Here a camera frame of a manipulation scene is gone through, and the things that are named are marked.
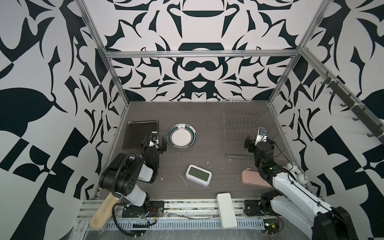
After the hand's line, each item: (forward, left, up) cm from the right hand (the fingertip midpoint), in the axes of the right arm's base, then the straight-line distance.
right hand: (259, 136), depth 82 cm
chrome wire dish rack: (+23, +1, -14) cm, 27 cm away
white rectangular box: (-34, +21, -10) cm, 42 cm away
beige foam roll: (-33, +77, -9) cm, 85 cm away
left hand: (+4, +60, -4) cm, 60 cm away
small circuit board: (-39, 0, -17) cm, 42 cm away
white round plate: (+9, +44, -14) cm, 47 cm away
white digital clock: (-17, +33, -12) cm, 39 cm away
